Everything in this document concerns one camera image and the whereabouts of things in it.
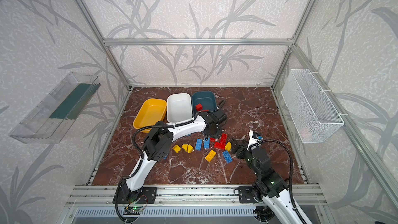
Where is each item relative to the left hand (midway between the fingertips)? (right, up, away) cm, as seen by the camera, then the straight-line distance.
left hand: (219, 131), depth 94 cm
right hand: (+8, +1, -15) cm, 17 cm away
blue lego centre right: (-7, -6, -3) cm, 10 cm away
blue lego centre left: (-12, -7, -4) cm, 15 cm away
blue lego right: (+4, -12, -9) cm, 16 cm away
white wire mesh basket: (+36, +12, -32) cm, 50 cm away
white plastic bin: (-28, +14, +15) cm, 34 cm away
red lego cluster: (+1, -7, -5) cm, 9 cm away
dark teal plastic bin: (-8, +20, +19) cm, 29 cm away
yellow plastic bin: (-46, +11, +14) cm, 49 cm away
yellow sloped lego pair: (-18, -8, -7) cm, 21 cm away
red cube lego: (-13, +14, +12) cm, 23 cm away
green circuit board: (-42, -32, -22) cm, 58 cm away
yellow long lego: (-5, -12, -7) cm, 15 cm away
